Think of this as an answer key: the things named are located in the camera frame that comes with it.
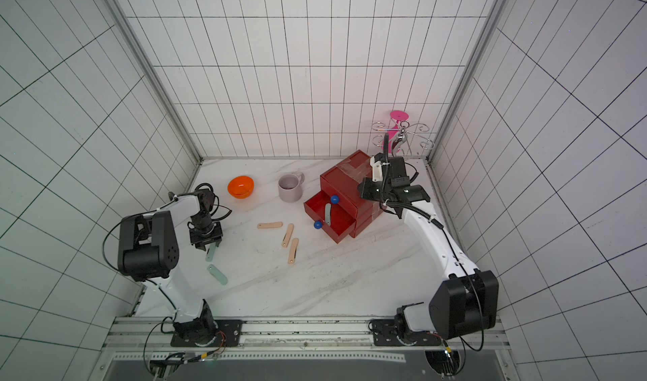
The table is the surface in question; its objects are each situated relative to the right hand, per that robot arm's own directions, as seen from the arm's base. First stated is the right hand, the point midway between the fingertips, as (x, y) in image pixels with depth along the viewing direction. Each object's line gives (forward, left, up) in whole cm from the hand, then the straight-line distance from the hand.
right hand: (360, 187), depth 83 cm
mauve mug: (+12, +29, -17) cm, 36 cm away
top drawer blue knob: (-5, +9, -1) cm, 10 cm away
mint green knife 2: (-18, +54, -19) cm, 60 cm away
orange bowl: (+11, +50, -16) cm, 54 cm away
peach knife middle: (-11, +26, -19) cm, 34 cm away
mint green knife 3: (-26, +49, -19) cm, 58 cm away
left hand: (-17, +54, -18) cm, 59 cm away
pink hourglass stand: (+31, -15, +7) cm, 35 cm away
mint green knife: (-4, +11, -11) cm, 16 cm away
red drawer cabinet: (-5, +7, -6) cm, 11 cm away
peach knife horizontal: (-5, +34, -20) cm, 40 cm away
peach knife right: (-16, +23, -20) cm, 34 cm away
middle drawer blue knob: (-10, +14, -9) cm, 20 cm away
